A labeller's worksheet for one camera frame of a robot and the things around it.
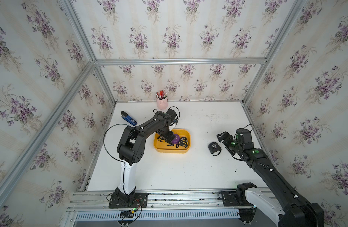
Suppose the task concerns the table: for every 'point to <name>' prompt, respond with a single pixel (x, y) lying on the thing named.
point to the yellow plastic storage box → (160, 147)
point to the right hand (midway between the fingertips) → (221, 139)
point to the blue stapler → (128, 118)
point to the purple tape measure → (176, 140)
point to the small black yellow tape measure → (183, 142)
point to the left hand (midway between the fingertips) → (165, 137)
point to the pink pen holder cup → (162, 104)
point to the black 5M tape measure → (214, 149)
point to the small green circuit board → (128, 214)
